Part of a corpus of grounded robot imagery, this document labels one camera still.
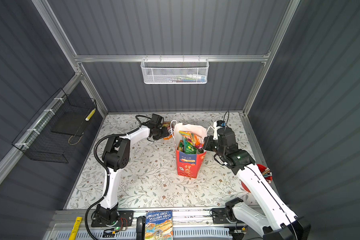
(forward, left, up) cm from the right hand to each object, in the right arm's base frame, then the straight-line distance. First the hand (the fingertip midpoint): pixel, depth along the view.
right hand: (206, 139), depth 74 cm
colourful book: (-34, +23, -21) cm, 47 cm away
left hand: (+20, +25, -23) cm, 39 cm away
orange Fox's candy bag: (+3, +5, -5) cm, 8 cm away
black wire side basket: (+1, +75, +6) cm, 75 cm away
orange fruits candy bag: (+22, +21, -20) cm, 37 cm away
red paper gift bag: (-9, +8, -1) cm, 12 cm away
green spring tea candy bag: (-1, +8, -6) cm, 11 cm away
